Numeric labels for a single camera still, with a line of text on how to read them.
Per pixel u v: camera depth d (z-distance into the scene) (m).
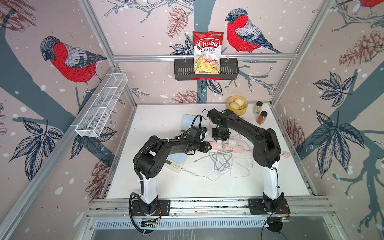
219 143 0.87
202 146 0.85
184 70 0.94
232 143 0.88
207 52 0.85
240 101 1.15
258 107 1.09
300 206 0.76
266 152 0.54
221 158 0.88
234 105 1.11
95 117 0.73
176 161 0.88
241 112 1.12
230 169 0.87
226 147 0.92
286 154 0.90
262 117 1.04
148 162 0.50
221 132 0.79
